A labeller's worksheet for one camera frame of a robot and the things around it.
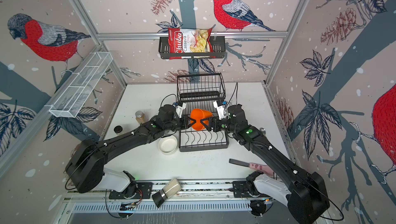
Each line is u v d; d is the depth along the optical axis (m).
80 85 0.78
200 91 1.11
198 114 0.82
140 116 0.90
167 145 0.87
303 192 0.38
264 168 0.78
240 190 0.73
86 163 0.42
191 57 0.90
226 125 0.65
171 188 0.70
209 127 0.67
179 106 0.76
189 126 0.76
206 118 0.70
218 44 0.95
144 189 0.73
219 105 0.68
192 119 0.79
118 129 0.85
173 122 0.69
